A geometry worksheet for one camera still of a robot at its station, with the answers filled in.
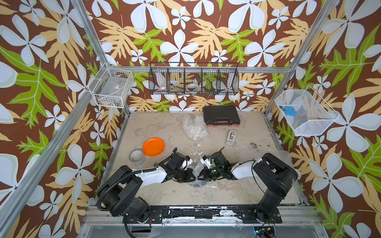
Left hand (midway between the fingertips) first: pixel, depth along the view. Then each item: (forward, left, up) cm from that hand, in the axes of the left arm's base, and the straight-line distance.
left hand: (198, 177), depth 83 cm
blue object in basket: (+32, -54, +23) cm, 67 cm away
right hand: (0, +1, -3) cm, 3 cm away
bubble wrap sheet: (+5, +1, +3) cm, 6 cm away
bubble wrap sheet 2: (-6, -30, -3) cm, 31 cm away
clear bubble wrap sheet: (+34, +1, +4) cm, 34 cm away
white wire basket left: (+43, +52, +30) cm, 74 cm away
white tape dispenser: (+28, -24, 0) cm, 37 cm away
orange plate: (+22, +30, -4) cm, 38 cm away
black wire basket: (+57, +3, +27) cm, 63 cm away
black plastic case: (+50, -20, -2) cm, 54 cm away
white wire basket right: (+24, -60, +27) cm, 70 cm away
